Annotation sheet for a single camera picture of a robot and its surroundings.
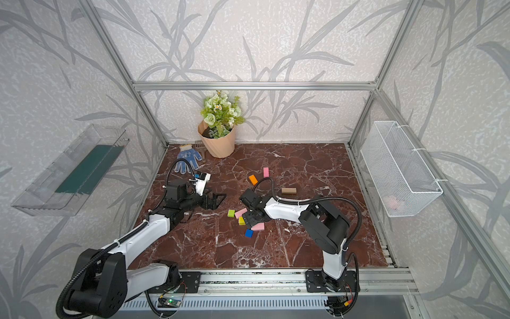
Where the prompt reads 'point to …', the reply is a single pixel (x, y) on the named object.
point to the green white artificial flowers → (220, 114)
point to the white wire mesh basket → (402, 182)
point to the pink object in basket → (392, 202)
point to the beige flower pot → (222, 147)
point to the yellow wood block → (241, 221)
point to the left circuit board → (169, 302)
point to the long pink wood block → (239, 213)
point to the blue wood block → (249, 233)
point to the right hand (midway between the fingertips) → (254, 211)
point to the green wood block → (230, 213)
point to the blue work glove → (186, 153)
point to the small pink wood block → (265, 172)
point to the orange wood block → (253, 179)
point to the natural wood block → (289, 190)
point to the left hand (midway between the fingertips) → (220, 186)
